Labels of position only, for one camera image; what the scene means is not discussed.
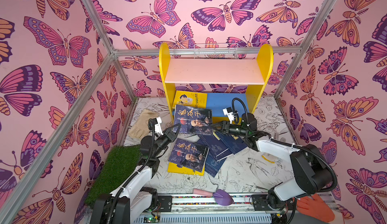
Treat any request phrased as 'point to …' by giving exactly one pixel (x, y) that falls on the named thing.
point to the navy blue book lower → (212, 166)
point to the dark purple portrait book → (193, 120)
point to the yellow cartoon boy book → (191, 99)
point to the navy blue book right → (235, 144)
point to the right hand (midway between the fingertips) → (211, 126)
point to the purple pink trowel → (221, 197)
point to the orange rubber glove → (315, 206)
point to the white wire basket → (223, 56)
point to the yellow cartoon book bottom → (173, 167)
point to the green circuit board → (149, 218)
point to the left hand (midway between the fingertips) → (181, 124)
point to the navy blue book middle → (216, 147)
